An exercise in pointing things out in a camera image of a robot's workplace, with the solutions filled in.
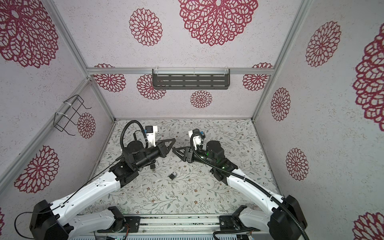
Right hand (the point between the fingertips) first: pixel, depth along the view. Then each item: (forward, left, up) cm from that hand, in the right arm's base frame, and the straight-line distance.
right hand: (175, 149), depth 66 cm
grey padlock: (+1, +5, -30) cm, 31 cm away
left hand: (+4, 0, 0) cm, 4 cm away
